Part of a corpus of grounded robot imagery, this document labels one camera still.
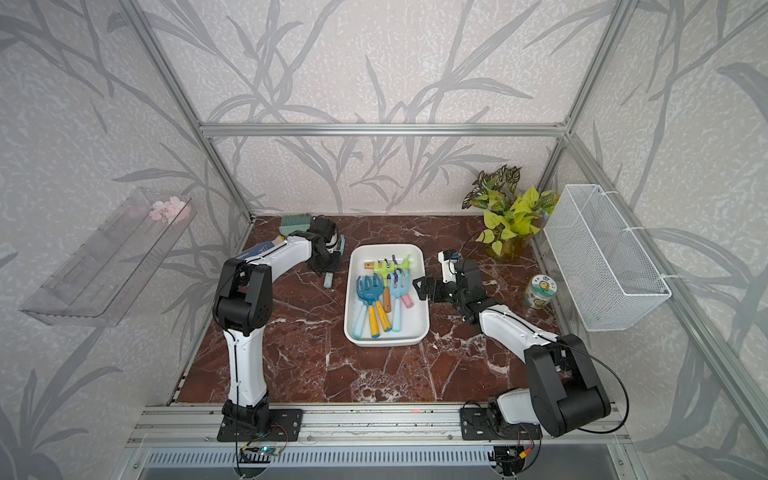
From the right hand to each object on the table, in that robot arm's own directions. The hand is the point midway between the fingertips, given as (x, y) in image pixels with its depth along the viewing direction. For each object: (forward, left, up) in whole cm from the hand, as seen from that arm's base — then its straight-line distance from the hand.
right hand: (426, 280), depth 89 cm
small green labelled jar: (-2, -35, -4) cm, 35 cm away
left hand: (+12, +31, -8) cm, 34 cm away
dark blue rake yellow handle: (+1, +16, -9) cm, 18 cm away
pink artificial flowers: (+7, +65, +23) cm, 70 cm away
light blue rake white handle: (+1, +9, -8) cm, 12 cm away
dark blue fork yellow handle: (+3, +21, -9) cm, 23 cm away
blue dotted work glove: (+20, +62, -10) cm, 65 cm away
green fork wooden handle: (+9, +13, -9) cm, 18 cm away
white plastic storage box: (-8, +3, -11) cm, 14 cm away
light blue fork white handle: (+18, +29, -6) cm, 35 cm away
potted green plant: (+14, -26, +11) cm, 32 cm away
